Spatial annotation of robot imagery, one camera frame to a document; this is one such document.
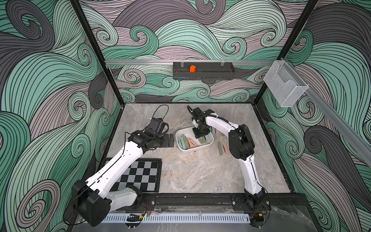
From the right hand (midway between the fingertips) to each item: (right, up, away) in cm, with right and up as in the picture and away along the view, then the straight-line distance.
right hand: (200, 135), depth 98 cm
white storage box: (-8, +1, +2) cm, 9 cm away
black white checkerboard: (-34, -19, -18) cm, 43 cm away
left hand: (-22, +1, -21) cm, 30 cm away
